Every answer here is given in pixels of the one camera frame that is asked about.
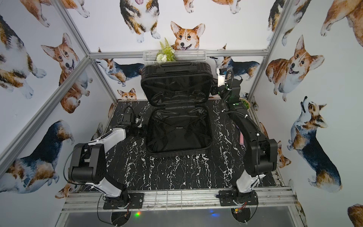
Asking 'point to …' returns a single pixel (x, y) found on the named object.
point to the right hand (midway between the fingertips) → (209, 76)
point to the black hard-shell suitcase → (178, 120)
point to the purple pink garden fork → (241, 139)
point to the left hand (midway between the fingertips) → (152, 129)
